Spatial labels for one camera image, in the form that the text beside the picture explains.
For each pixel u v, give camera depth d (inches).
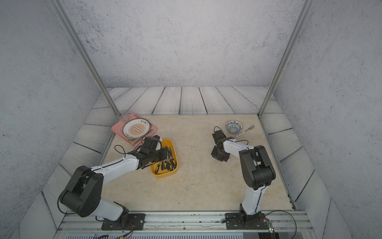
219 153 32.5
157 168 35.8
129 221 28.1
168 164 36.4
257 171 19.5
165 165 36.0
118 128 43.7
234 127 43.7
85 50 33.6
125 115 45.7
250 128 44.0
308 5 27.4
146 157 26.9
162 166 36.1
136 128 43.7
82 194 17.1
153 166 35.9
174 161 36.2
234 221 28.5
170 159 36.8
